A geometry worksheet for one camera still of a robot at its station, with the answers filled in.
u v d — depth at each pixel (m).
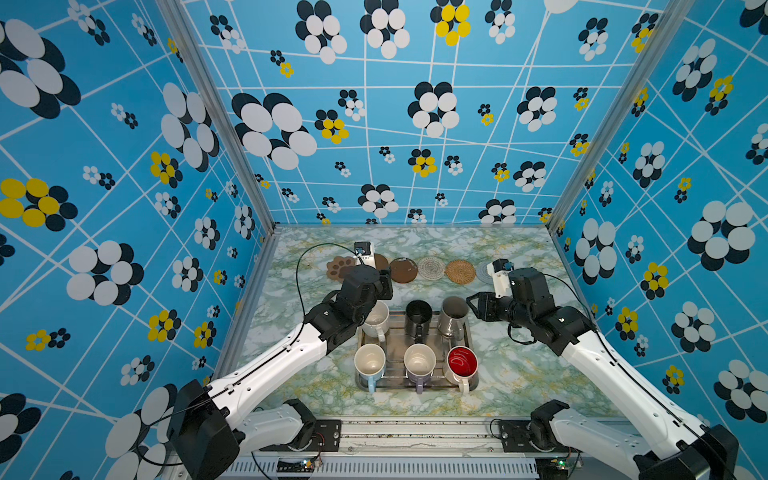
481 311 0.68
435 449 0.73
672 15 0.68
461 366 0.83
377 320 0.93
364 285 0.54
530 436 0.72
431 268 1.07
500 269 0.68
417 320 0.90
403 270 1.06
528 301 0.57
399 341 0.95
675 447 0.38
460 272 1.05
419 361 0.85
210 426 0.38
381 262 1.10
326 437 0.74
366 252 0.64
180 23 0.70
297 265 1.08
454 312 0.91
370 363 0.85
